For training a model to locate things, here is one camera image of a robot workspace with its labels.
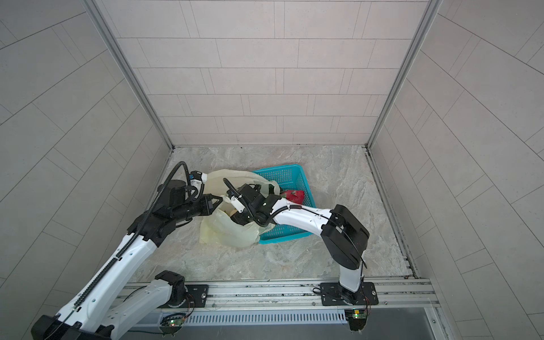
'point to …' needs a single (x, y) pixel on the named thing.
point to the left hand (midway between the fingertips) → (226, 197)
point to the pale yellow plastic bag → (218, 228)
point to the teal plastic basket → (289, 178)
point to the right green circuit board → (359, 314)
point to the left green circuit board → (172, 324)
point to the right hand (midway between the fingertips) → (237, 219)
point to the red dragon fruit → (297, 196)
